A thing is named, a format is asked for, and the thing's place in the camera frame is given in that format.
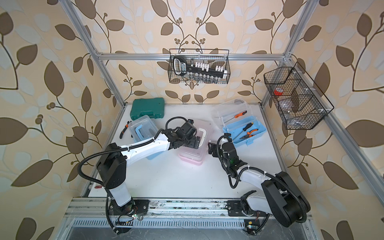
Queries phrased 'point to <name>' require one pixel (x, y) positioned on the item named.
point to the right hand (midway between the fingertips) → (214, 144)
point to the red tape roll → (278, 91)
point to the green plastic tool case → (153, 107)
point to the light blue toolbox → (236, 118)
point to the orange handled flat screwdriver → (237, 115)
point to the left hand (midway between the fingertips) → (191, 138)
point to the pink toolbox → (194, 155)
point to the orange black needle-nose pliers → (249, 134)
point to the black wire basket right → (301, 103)
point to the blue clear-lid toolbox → (143, 128)
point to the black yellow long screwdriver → (244, 129)
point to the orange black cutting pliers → (124, 129)
